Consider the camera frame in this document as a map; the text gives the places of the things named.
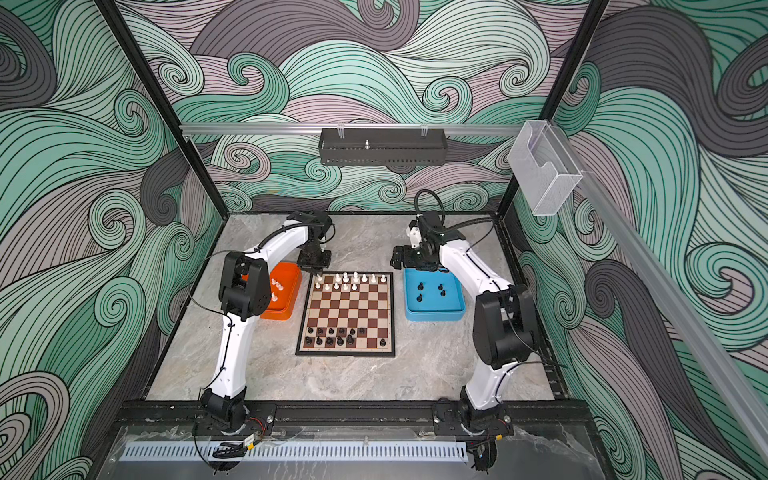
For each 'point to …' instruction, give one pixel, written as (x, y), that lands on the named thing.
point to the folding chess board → (348, 313)
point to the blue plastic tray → (433, 295)
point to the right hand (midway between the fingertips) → (406, 261)
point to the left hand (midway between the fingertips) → (322, 270)
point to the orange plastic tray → (289, 275)
